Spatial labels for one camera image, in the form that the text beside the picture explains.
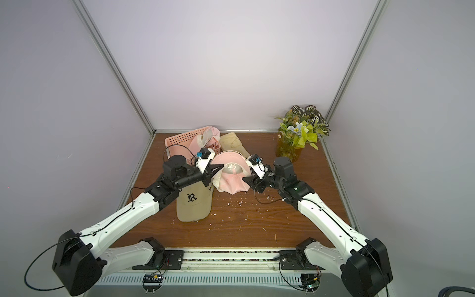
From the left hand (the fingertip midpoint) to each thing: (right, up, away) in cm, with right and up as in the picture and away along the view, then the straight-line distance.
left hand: (223, 165), depth 72 cm
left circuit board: (-29, -47, 0) cm, 55 cm away
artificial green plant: (+38, +18, +18) cm, 45 cm away
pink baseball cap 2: (-13, +13, +37) cm, 41 cm away
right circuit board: (+34, -46, -1) cm, 57 cm away
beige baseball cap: (-15, -19, +14) cm, 28 cm away
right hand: (+10, -2, +3) cm, 10 cm away
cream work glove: (0, +10, +43) cm, 44 cm away
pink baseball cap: (+1, -8, +13) cm, 15 cm away
